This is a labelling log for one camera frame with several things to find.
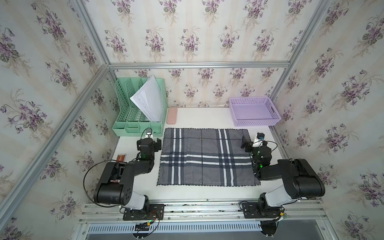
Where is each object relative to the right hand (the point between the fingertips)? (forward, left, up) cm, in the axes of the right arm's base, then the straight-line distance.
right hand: (253, 136), depth 90 cm
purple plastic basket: (+30, -10, -8) cm, 33 cm away
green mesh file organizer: (+17, +82, -6) cm, 84 cm away
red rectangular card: (-11, +81, -8) cm, 82 cm away
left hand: (-1, +64, -2) cm, 64 cm away
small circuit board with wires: (-45, +60, -12) cm, 76 cm away
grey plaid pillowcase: (-9, +29, -11) cm, 32 cm away
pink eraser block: (+26, +54, -10) cm, 61 cm away
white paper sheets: (+20, +66, +11) cm, 70 cm away
